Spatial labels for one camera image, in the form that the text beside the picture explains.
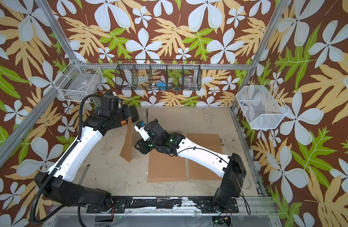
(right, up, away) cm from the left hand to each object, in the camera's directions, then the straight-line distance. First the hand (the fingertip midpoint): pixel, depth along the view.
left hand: (130, 107), depth 76 cm
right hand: (+5, -20, -6) cm, 21 cm away
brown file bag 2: (-8, -29, +19) cm, 36 cm away
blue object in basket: (+16, +16, +17) cm, 29 cm away
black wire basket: (+13, +25, +20) cm, 35 cm away
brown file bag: (+18, -37, +11) cm, 43 cm away
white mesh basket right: (+78, 0, +8) cm, 78 cm away
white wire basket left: (-35, +16, +10) cm, 40 cm away
